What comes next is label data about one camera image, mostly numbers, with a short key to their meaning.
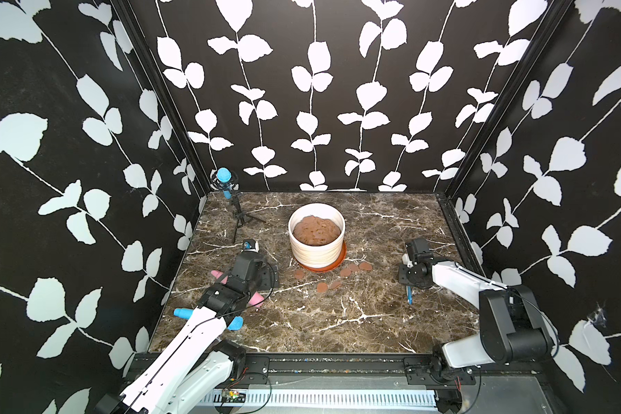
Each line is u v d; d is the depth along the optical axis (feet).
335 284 3.03
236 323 2.60
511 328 1.45
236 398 2.35
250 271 1.94
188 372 1.52
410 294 2.90
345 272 3.14
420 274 2.22
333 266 3.07
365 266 3.19
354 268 3.14
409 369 2.40
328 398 2.30
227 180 3.07
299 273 3.12
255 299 2.77
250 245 2.26
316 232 3.05
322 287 2.99
